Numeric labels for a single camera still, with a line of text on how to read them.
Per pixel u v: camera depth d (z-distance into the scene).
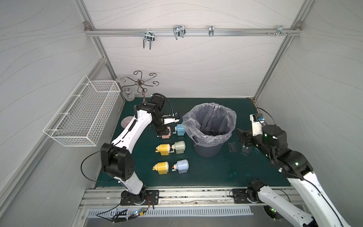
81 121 0.68
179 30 0.77
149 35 0.78
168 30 0.75
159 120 0.73
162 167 0.77
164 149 0.84
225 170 0.84
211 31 0.78
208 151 0.89
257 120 0.54
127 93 0.96
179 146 0.84
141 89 0.93
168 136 0.95
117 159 0.43
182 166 0.77
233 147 0.92
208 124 0.86
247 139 0.58
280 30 0.77
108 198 0.75
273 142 0.46
